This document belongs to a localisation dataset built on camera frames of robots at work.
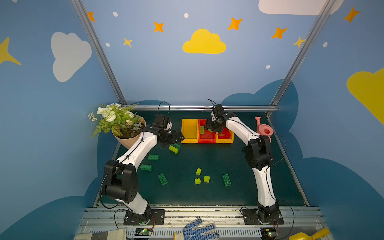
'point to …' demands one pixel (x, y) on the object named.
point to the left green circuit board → (143, 231)
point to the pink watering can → (264, 129)
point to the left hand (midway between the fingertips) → (179, 139)
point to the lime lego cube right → (206, 179)
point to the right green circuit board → (268, 232)
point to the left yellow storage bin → (190, 129)
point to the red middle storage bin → (209, 137)
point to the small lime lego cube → (197, 181)
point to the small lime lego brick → (198, 171)
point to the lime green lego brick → (173, 149)
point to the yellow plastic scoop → (302, 236)
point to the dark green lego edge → (146, 167)
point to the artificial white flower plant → (123, 123)
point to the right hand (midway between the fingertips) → (208, 126)
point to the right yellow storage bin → (225, 140)
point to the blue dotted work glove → (189, 232)
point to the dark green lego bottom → (226, 180)
